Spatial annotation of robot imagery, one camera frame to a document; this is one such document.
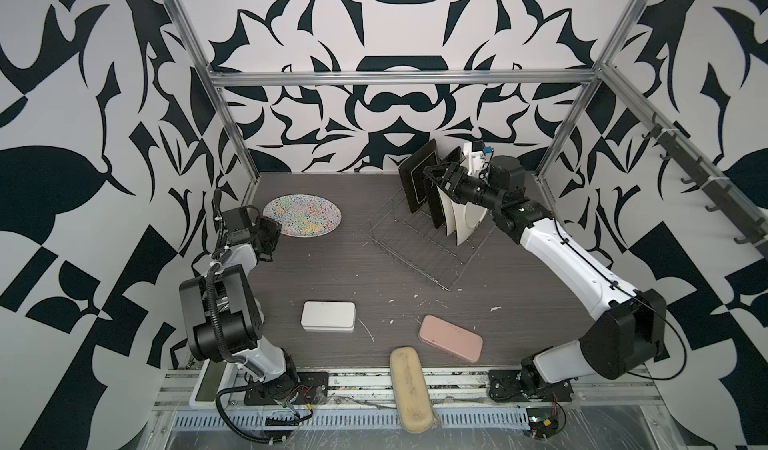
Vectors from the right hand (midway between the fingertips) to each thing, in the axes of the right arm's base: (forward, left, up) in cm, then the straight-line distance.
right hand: (431, 172), depth 72 cm
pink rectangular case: (-29, -6, -33) cm, 44 cm away
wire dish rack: (+4, +3, -34) cm, 34 cm away
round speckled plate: (+9, +38, -28) cm, 48 cm away
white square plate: (+2, -13, -22) cm, 26 cm away
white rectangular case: (-23, +28, -30) cm, 48 cm away
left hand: (+4, +43, -21) cm, 49 cm away
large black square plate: (+16, +2, -18) cm, 24 cm away
